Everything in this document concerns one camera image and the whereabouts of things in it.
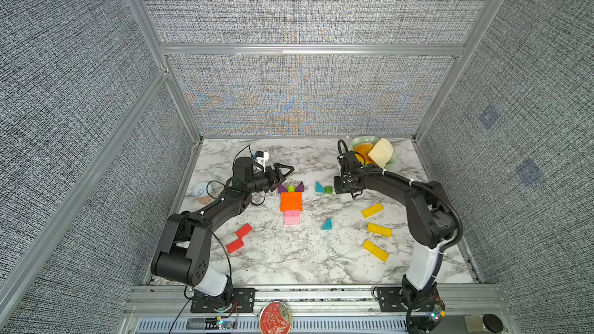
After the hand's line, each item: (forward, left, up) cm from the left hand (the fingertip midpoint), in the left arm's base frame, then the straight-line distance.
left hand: (294, 172), depth 83 cm
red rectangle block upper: (-14, +20, -18) cm, 30 cm away
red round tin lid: (-42, +7, -14) cm, 45 cm away
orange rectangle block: (-1, +2, -19) cm, 19 cm away
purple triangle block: (+3, +5, -17) cm, 18 cm away
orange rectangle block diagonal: (-3, +2, -19) cm, 20 cm away
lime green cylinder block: (+4, +1, -18) cm, 18 cm away
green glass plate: (+13, -44, -15) cm, 48 cm away
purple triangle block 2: (+3, -2, -16) cm, 16 cm away
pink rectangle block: (-8, +1, -18) cm, 20 cm away
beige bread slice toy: (+16, -39, -10) cm, 43 cm away
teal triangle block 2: (-13, -13, -17) cm, 25 cm away
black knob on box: (-46, -51, -8) cm, 70 cm away
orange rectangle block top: (+1, +2, -18) cm, 18 cm away
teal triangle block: (+4, -11, -18) cm, 22 cm away
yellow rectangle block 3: (-23, -28, -18) cm, 41 cm away
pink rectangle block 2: (-10, +1, -18) cm, 21 cm away
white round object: (+2, +37, -12) cm, 39 cm away
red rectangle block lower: (-19, +23, -18) cm, 35 cm away
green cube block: (+3, -15, -19) cm, 24 cm away
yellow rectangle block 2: (-16, -31, -17) cm, 39 cm away
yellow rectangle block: (-7, -32, -19) cm, 38 cm away
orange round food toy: (+19, -31, -13) cm, 39 cm away
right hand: (+4, -18, -13) cm, 23 cm away
